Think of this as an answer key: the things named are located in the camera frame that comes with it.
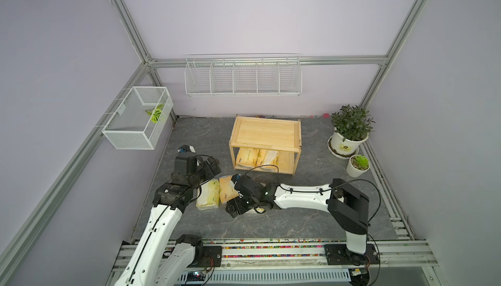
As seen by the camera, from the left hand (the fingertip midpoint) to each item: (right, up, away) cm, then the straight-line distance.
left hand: (211, 166), depth 75 cm
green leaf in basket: (-25, +22, +6) cm, 34 cm away
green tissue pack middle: (-4, -15, +12) cm, 19 cm away
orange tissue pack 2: (+22, +2, +21) cm, 30 cm away
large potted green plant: (+62, +17, +14) cm, 66 cm away
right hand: (+8, -17, +6) cm, 20 cm away
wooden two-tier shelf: (+30, +12, +9) cm, 34 cm away
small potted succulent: (+65, -2, +13) cm, 66 cm away
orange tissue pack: (+13, +2, +21) cm, 25 cm away
